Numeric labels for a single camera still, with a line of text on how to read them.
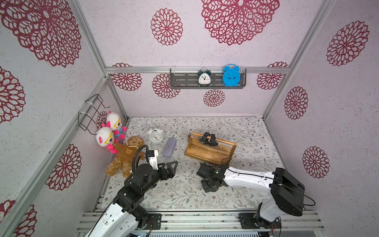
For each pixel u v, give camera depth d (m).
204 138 0.78
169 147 1.00
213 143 0.78
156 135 0.99
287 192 0.43
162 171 0.63
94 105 0.79
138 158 0.64
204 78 0.90
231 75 0.90
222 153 1.00
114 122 0.94
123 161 0.88
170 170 0.64
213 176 0.60
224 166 0.63
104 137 0.84
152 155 0.65
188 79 0.94
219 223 0.73
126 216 0.49
